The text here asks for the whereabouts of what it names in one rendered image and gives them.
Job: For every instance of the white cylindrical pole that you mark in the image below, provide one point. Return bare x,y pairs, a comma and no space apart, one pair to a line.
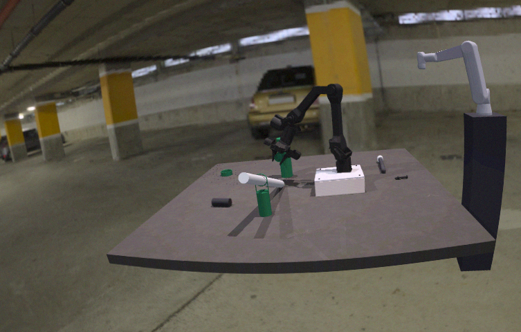
252,179

